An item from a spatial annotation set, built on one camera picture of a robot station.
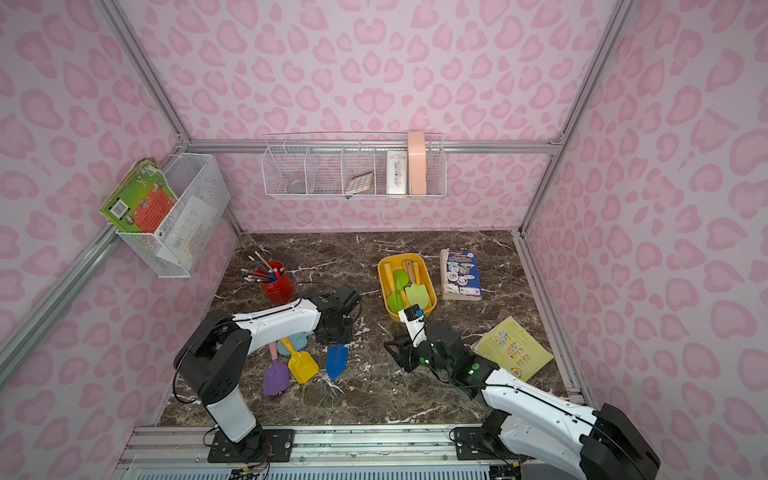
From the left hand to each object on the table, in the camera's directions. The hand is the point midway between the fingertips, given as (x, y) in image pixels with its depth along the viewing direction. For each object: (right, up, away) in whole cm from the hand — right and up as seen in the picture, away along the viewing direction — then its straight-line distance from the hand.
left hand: (346, 333), depth 91 cm
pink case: (+21, +47, -4) cm, 52 cm away
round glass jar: (-16, +45, +2) cm, 48 cm away
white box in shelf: (+15, +50, +1) cm, 52 cm away
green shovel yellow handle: (+17, +16, +10) cm, 25 cm away
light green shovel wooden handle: (+22, +11, +7) cm, 25 cm away
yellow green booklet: (+49, -4, -3) cm, 50 cm away
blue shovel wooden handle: (-2, -7, -4) cm, 8 cm away
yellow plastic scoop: (-12, -8, -5) cm, 15 cm away
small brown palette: (+4, +47, +3) cm, 47 cm away
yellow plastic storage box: (+15, +9, +7) cm, 19 cm away
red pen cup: (-22, +13, +3) cm, 25 cm away
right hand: (+13, +1, -15) cm, 20 cm away
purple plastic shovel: (-18, -10, -7) cm, 22 cm away
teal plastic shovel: (-15, -2, -4) cm, 15 cm away
